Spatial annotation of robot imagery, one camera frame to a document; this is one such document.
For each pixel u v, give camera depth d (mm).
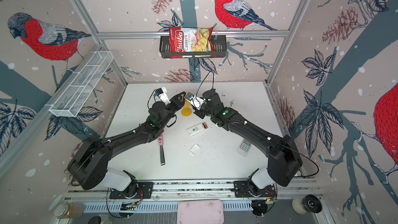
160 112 624
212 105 598
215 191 745
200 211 661
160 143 876
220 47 946
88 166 428
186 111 1008
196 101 669
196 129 928
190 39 875
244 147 857
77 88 761
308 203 611
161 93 727
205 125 966
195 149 878
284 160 416
